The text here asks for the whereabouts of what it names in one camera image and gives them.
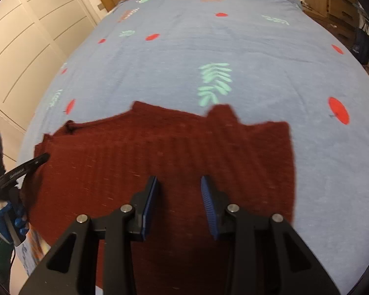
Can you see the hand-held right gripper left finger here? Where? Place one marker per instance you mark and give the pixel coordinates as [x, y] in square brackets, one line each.
[149, 209]

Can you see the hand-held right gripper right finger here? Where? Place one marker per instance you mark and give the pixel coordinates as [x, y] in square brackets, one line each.
[210, 209]

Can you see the dark red knitted sweater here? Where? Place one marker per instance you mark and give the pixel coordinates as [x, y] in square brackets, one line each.
[172, 153]

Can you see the cream wardrobe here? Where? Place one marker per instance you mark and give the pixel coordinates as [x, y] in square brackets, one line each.
[27, 37]

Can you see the blue printed blanket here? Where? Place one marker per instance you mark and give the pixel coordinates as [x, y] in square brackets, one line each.
[203, 43]

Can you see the dark blue tote bag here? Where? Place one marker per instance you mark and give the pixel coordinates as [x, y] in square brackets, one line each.
[362, 46]

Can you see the wooden dresser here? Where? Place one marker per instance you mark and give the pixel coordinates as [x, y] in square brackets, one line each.
[329, 3]

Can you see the wall socket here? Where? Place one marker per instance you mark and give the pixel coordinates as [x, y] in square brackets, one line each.
[101, 6]

